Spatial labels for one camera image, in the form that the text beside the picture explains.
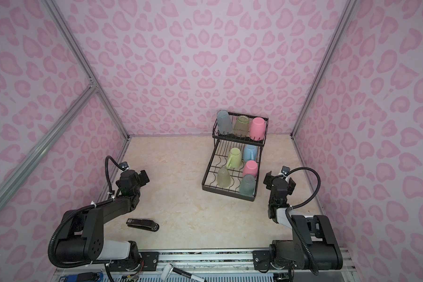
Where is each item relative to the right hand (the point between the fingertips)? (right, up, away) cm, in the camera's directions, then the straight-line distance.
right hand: (280, 173), depth 89 cm
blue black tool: (-81, -36, -23) cm, 92 cm away
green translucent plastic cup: (-20, +24, +1) cm, 31 cm away
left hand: (-75, 0, +2) cm, 75 cm away
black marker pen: (-51, -35, -21) cm, 65 cm away
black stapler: (-67, -23, -7) cm, 71 cm away
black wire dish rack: (-29, +22, -1) cm, 36 cm away
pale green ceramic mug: (-23, +7, +6) cm, 25 cm away
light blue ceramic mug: (-14, +10, +8) cm, 19 cm away
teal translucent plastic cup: (-17, -5, -4) cm, 19 cm away
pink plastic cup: (-12, +22, -1) cm, 25 cm away
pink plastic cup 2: (-15, +3, 0) cm, 15 cm away
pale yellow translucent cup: (-29, -3, +1) cm, 29 cm away
